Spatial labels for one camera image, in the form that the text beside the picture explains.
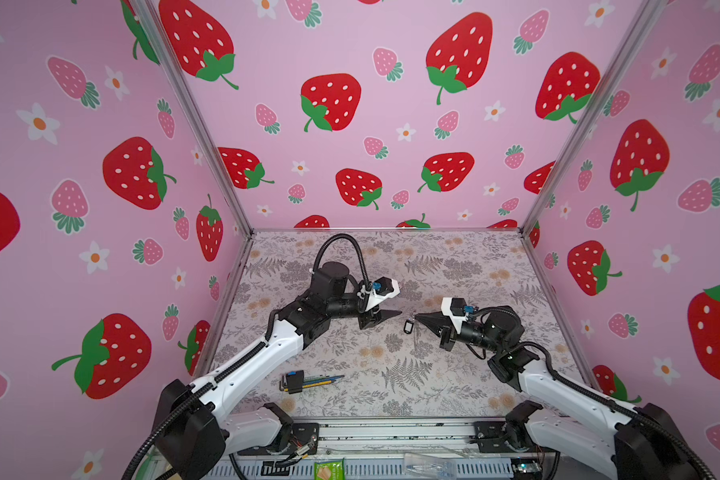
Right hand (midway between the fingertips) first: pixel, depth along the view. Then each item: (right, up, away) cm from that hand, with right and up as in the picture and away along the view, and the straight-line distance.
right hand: (417, 316), depth 71 cm
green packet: (-21, -36, -3) cm, 42 cm away
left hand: (-5, +4, 0) cm, 7 cm away
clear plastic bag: (+5, -35, -2) cm, 35 cm away
